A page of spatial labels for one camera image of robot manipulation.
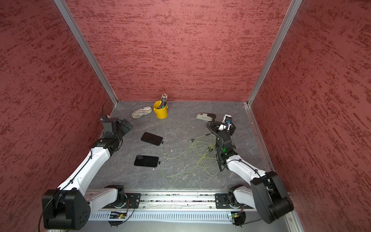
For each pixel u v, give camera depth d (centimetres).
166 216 77
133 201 75
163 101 102
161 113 107
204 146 95
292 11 73
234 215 71
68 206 39
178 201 76
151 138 98
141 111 110
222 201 74
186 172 85
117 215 72
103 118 71
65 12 73
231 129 75
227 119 68
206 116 107
